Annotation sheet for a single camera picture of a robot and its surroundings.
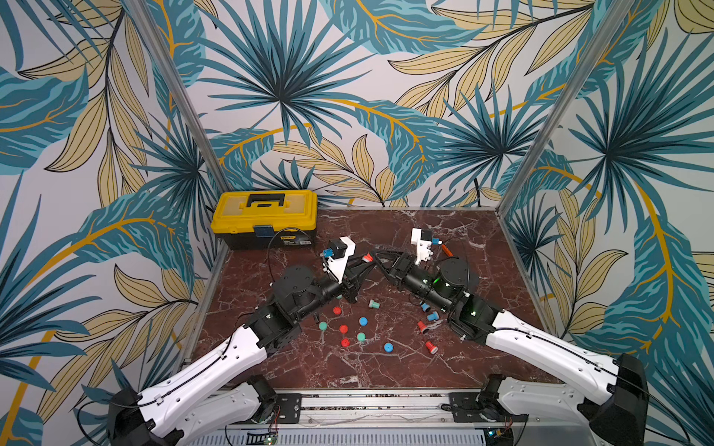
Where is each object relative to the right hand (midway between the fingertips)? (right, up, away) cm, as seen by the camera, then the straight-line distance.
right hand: (369, 254), depth 61 cm
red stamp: (0, -1, 0) cm, 1 cm away
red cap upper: (-10, -20, +30) cm, 38 cm away
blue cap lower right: (+6, -29, +22) cm, 37 cm away
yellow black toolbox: (-36, +10, +33) cm, 50 cm away
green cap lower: (-2, -27, +25) cm, 37 cm away
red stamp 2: (-9, -16, +32) cm, 37 cm away
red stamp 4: (+20, -29, +21) cm, 41 cm away
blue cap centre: (-1, -24, +28) cm, 37 cm away
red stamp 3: (+17, -24, +26) cm, 39 cm away
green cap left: (-14, -24, +27) cm, 39 cm away
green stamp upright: (+3, -18, +30) cm, 35 cm away
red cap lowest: (-7, -29, +24) cm, 38 cm away
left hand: (0, -2, +2) cm, 3 cm away
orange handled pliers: (+31, -2, +44) cm, 54 cm away
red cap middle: (-7, -25, +27) cm, 37 cm away
